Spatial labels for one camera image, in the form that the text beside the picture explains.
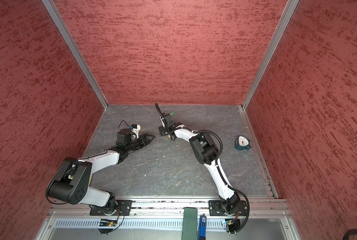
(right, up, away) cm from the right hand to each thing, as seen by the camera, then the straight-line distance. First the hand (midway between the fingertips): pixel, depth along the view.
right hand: (164, 130), depth 105 cm
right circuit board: (+38, -44, -34) cm, 67 cm away
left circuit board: (-25, -43, -33) cm, 60 cm away
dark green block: (+17, -44, -37) cm, 60 cm away
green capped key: (+5, +13, +14) cm, 19 cm away
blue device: (+22, -42, -40) cm, 62 cm away
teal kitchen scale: (+52, -7, -11) cm, 54 cm away
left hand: (-5, -5, -15) cm, 17 cm away
